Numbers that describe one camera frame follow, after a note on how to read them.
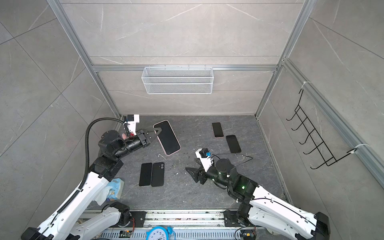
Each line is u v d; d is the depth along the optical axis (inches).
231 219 28.8
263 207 18.5
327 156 23.8
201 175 22.6
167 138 25.4
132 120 23.1
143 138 21.8
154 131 24.3
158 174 34.8
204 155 22.2
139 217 28.8
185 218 29.4
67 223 15.8
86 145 19.6
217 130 43.9
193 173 23.4
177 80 39.6
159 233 26.9
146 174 35.4
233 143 41.4
